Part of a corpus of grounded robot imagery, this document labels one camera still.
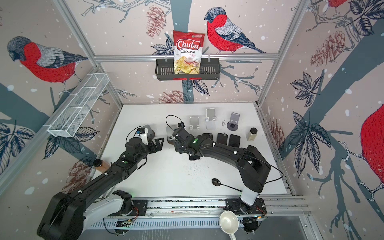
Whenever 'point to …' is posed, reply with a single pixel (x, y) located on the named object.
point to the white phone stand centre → (194, 122)
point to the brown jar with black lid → (101, 165)
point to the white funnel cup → (229, 223)
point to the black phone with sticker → (208, 135)
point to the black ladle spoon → (216, 182)
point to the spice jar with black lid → (252, 134)
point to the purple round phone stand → (233, 124)
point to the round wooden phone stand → (170, 138)
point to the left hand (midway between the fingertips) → (157, 139)
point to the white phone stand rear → (210, 119)
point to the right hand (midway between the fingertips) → (178, 145)
